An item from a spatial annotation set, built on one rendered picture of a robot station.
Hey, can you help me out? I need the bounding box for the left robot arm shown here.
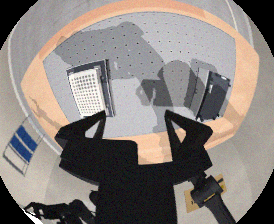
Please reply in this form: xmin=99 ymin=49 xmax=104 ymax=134
xmin=45 ymin=190 xmax=97 ymax=224

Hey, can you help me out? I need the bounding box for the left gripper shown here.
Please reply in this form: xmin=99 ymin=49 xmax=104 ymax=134
xmin=23 ymin=202 xmax=61 ymax=220

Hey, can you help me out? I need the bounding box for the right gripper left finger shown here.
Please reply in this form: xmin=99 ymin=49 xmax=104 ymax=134
xmin=59 ymin=109 xmax=106 ymax=139

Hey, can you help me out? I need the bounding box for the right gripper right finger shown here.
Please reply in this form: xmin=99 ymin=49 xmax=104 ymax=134
xmin=165 ymin=109 xmax=213 ymax=161

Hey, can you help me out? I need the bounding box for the white well plate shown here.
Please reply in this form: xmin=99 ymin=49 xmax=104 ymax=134
xmin=69 ymin=68 xmax=108 ymax=116

